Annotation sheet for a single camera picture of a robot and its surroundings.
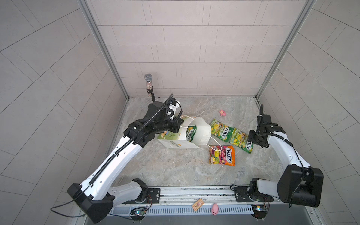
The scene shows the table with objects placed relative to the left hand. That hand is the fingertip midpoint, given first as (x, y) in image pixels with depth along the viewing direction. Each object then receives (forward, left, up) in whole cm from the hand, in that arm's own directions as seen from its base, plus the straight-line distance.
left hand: (185, 120), depth 67 cm
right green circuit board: (-34, -37, -29) cm, 58 cm away
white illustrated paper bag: (-5, +4, -11) cm, 13 cm away
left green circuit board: (-35, +21, -27) cm, 49 cm away
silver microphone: (+30, +23, +2) cm, 38 cm away
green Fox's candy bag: (+6, -3, -22) cm, 23 cm away
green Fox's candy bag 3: (+3, -35, -25) cm, 44 cm away
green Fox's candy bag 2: (+10, -25, -26) cm, 37 cm away
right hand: (+3, -41, -21) cm, 46 cm away
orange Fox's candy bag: (-7, -22, -25) cm, 34 cm away
